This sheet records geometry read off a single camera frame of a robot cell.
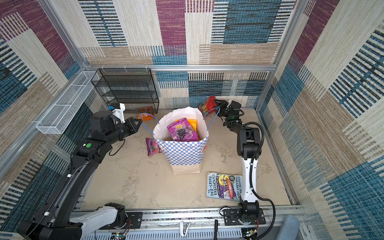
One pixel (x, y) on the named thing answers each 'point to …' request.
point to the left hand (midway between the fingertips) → (142, 117)
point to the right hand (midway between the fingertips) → (212, 101)
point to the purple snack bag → (182, 131)
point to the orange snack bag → (145, 117)
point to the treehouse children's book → (225, 186)
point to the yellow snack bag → (192, 122)
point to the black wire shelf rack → (133, 87)
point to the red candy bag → (207, 104)
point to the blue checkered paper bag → (194, 152)
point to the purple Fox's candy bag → (152, 146)
